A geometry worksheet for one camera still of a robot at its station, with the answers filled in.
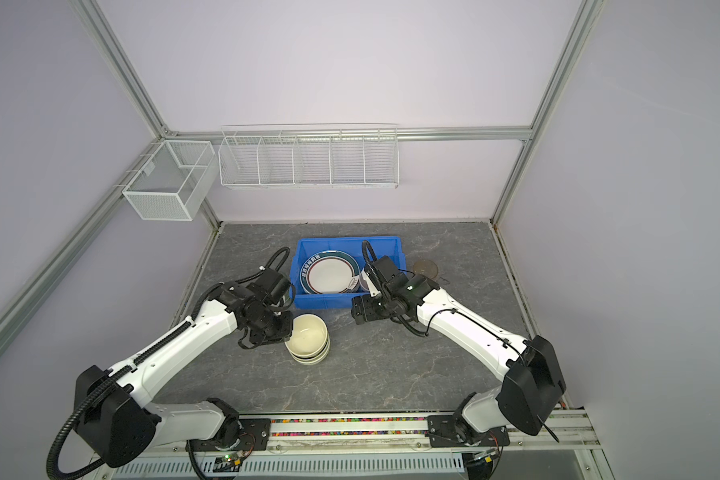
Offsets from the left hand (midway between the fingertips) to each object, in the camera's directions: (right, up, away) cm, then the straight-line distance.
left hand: (288, 341), depth 77 cm
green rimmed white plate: (+7, +16, +23) cm, 29 cm away
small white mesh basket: (-45, +47, +23) cm, 69 cm away
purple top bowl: (+17, +13, +19) cm, 29 cm away
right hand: (+20, +7, +2) cm, 22 cm away
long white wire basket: (+1, +55, +22) cm, 59 cm away
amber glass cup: (+40, +18, +23) cm, 49 cm away
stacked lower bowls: (+4, -2, +7) cm, 8 cm away
